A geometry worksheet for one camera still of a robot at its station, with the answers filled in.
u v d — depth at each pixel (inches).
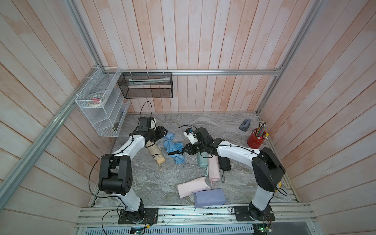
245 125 42.2
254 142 37.0
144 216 28.6
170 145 36.5
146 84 35.3
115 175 18.5
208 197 30.1
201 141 27.6
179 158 35.6
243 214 28.8
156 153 36.5
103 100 28.8
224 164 35.6
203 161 35.6
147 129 28.6
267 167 19.7
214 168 34.4
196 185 31.6
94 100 28.9
